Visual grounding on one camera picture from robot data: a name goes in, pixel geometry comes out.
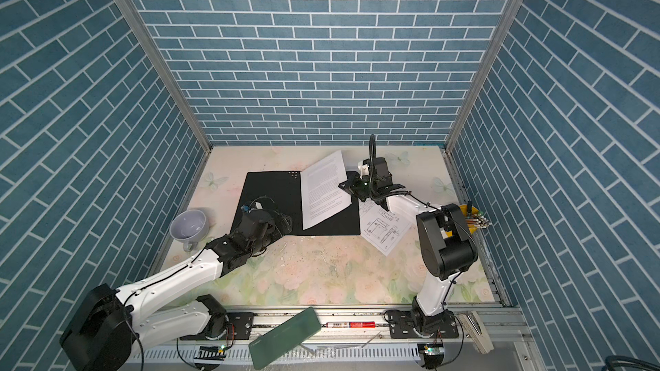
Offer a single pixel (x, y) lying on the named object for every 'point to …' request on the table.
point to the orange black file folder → (284, 189)
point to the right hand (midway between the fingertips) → (337, 182)
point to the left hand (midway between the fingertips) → (286, 225)
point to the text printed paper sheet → (321, 195)
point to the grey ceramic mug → (188, 227)
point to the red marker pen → (350, 325)
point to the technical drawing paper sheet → (381, 228)
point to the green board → (276, 342)
